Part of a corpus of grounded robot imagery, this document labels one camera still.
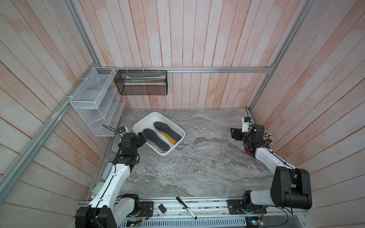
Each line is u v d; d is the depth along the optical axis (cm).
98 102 73
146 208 74
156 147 95
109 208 40
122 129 70
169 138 99
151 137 98
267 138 82
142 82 107
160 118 108
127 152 61
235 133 82
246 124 79
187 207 73
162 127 104
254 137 69
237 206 73
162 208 75
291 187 42
